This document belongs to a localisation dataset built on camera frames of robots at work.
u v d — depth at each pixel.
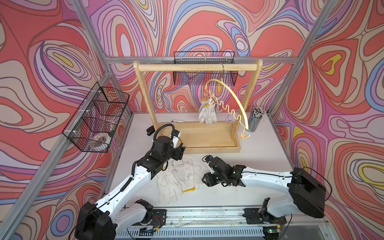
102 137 0.72
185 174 0.86
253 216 0.73
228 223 0.73
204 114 0.95
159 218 0.72
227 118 0.70
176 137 0.68
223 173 0.64
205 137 1.16
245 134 1.08
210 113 0.91
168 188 0.82
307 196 0.41
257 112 0.96
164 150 0.59
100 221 0.38
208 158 0.77
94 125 0.79
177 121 1.11
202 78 1.01
